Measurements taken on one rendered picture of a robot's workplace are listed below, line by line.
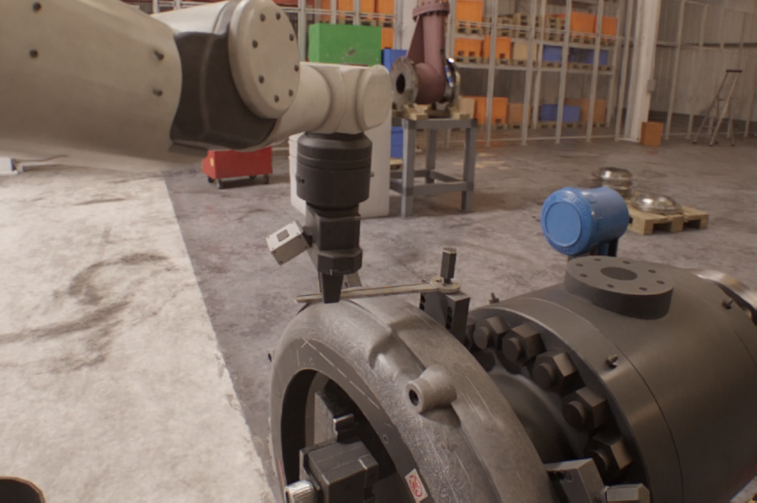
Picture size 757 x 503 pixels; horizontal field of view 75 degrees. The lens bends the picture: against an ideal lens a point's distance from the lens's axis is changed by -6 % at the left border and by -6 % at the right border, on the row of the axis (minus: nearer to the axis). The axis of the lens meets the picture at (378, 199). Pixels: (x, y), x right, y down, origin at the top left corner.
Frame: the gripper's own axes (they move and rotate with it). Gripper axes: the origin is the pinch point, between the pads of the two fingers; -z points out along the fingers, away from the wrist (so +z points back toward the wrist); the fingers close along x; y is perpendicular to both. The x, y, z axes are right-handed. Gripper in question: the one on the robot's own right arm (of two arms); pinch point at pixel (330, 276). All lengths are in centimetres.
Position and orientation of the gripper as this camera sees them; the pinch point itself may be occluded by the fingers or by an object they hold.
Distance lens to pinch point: 67.3
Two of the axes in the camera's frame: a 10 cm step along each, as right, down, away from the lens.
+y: 9.4, -0.4, 3.3
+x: 3.3, 3.1, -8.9
